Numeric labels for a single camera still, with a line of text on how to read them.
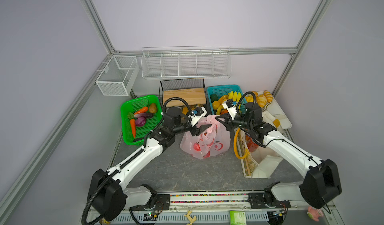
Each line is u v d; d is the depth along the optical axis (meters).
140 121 0.99
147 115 1.05
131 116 1.05
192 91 1.01
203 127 0.65
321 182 0.41
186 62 0.99
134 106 1.08
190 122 0.63
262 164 0.65
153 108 1.07
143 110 1.10
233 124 0.69
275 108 1.11
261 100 1.12
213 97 1.13
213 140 0.79
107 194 0.39
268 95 1.17
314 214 0.69
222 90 1.16
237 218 0.68
